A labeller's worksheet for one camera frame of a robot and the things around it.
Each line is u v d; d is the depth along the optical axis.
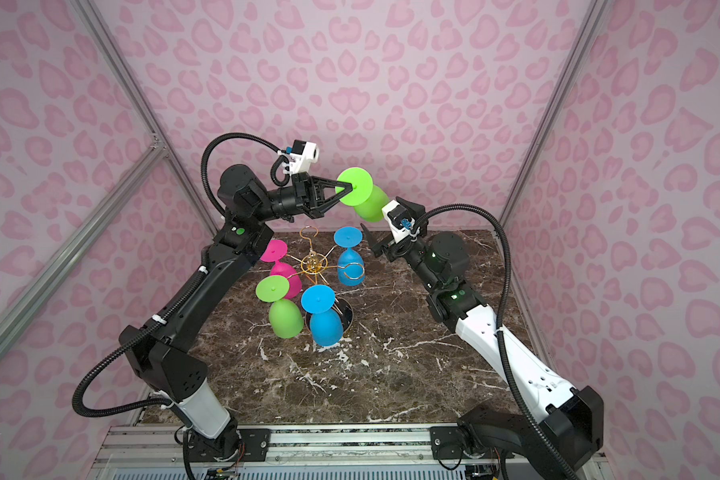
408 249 0.57
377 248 0.59
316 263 0.72
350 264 0.82
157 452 0.73
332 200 0.56
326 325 0.72
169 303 0.47
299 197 0.53
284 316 0.73
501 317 0.48
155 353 0.42
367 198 0.56
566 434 0.37
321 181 0.56
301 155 0.57
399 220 0.51
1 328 0.52
